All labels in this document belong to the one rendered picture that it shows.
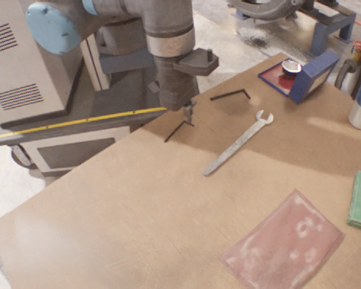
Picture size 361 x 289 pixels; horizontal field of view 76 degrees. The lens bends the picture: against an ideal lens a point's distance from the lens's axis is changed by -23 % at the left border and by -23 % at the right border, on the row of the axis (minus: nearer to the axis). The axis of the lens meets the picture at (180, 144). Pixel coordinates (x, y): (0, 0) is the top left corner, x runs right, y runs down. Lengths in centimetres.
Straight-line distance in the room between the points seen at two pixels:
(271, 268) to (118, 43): 65
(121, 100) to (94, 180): 44
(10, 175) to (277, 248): 129
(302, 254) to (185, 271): 21
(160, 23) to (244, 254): 41
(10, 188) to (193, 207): 107
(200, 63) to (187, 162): 21
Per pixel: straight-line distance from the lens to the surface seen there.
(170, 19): 46
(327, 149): 67
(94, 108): 100
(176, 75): 53
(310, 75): 67
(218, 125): 65
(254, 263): 49
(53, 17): 57
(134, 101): 97
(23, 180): 141
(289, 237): 52
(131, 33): 76
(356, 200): 59
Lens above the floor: 95
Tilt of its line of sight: 51 degrees down
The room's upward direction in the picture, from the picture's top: 8 degrees counter-clockwise
